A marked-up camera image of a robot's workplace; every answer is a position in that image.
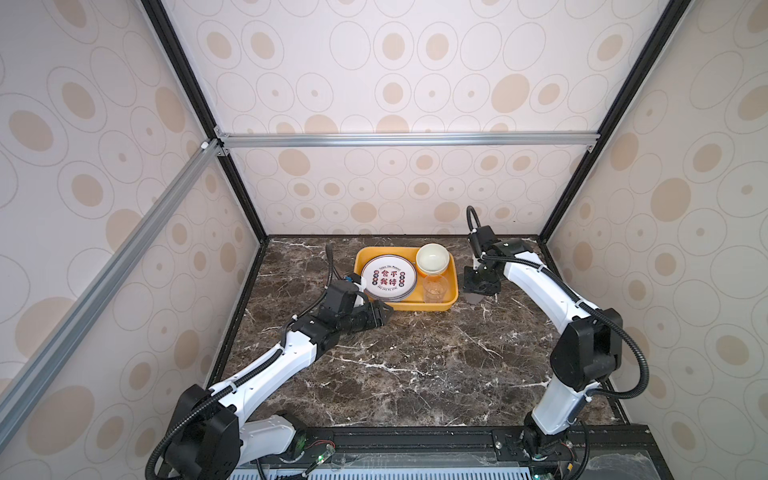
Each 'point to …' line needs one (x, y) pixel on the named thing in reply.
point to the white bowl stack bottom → (432, 259)
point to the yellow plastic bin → (416, 302)
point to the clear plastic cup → (435, 288)
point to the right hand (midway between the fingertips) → (470, 287)
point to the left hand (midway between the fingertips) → (395, 310)
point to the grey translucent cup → (474, 297)
